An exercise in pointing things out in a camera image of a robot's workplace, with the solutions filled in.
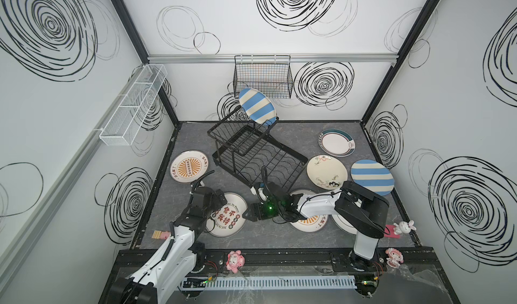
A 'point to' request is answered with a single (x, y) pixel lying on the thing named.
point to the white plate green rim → (336, 142)
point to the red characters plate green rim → (228, 220)
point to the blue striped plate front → (258, 106)
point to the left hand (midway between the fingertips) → (218, 196)
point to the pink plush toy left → (235, 259)
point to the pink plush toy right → (395, 257)
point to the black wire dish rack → (247, 150)
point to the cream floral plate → (327, 172)
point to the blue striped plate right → (373, 176)
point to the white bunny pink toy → (403, 227)
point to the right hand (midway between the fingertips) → (246, 217)
